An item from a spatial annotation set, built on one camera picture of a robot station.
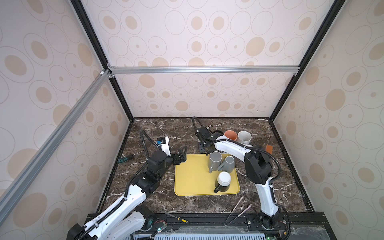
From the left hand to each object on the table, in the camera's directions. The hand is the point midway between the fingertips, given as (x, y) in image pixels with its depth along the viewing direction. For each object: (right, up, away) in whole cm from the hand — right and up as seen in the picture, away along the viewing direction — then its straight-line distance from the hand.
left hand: (183, 146), depth 74 cm
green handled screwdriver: (-40, -10, +20) cm, 46 cm away
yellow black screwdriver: (-2, -36, 0) cm, 36 cm away
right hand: (+11, -3, +23) cm, 26 cm away
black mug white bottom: (+21, -18, +5) cm, 28 cm away
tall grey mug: (+17, -9, +9) cm, 21 cm away
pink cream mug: (+30, +5, +27) cm, 41 cm away
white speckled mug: (+39, +3, +26) cm, 47 cm away
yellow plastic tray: (+5, -20, +15) cm, 25 cm away
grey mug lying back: (+25, -12, +12) cm, 31 cm away
